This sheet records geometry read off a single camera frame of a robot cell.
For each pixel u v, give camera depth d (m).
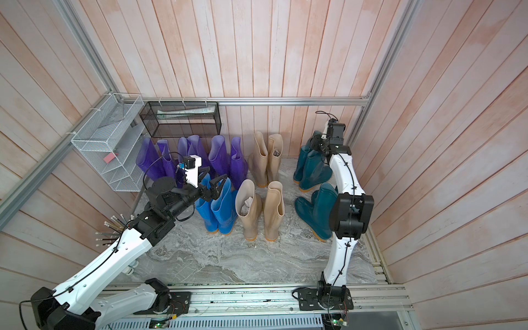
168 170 0.89
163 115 0.90
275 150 0.96
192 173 0.57
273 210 0.76
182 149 0.93
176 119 1.04
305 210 0.90
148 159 0.88
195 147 0.92
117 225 0.80
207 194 0.60
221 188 0.63
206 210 0.73
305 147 0.90
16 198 0.53
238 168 0.90
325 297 0.68
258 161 0.90
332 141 0.72
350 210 0.53
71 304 0.38
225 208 0.70
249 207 0.78
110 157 0.82
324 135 0.83
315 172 0.94
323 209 0.77
